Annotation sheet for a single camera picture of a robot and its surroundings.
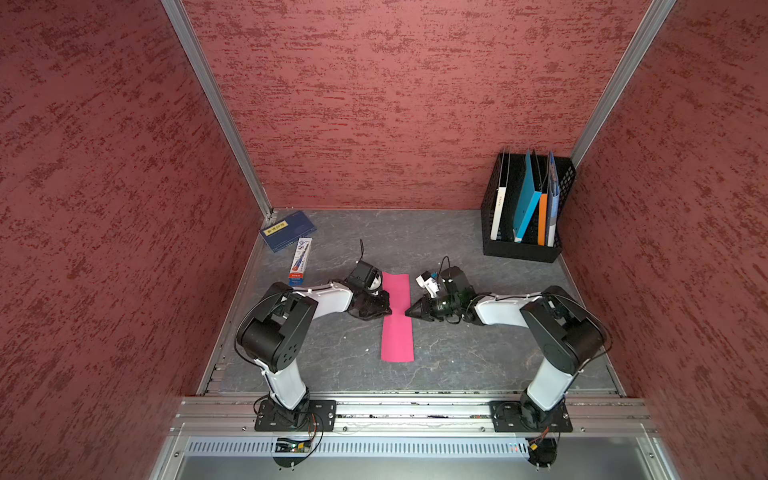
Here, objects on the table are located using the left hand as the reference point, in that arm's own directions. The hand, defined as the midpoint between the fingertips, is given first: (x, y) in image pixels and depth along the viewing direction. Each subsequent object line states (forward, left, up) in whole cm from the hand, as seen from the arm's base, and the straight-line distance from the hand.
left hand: (391, 316), depth 91 cm
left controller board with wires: (-33, +25, -3) cm, 42 cm away
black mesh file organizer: (+36, -36, +29) cm, 59 cm away
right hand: (-2, -5, +3) cm, 6 cm away
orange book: (+25, -48, +18) cm, 57 cm away
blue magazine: (+25, -48, +26) cm, 60 cm away
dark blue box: (+35, +41, 0) cm, 54 cm away
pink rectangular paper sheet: (-9, -2, +2) cm, 9 cm away
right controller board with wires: (-34, -36, +1) cm, 50 cm away
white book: (+27, -33, +23) cm, 49 cm away
